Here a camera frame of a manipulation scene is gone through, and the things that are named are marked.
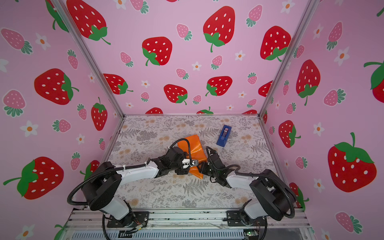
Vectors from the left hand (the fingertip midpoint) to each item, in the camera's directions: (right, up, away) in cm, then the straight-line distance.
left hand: (189, 159), depth 89 cm
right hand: (+4, -5, -2) cm, 7 cm away
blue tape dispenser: (+24, +14, +12) cm, 30 cm away
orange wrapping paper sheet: (+5, +2, +3) cm, 6 cm away
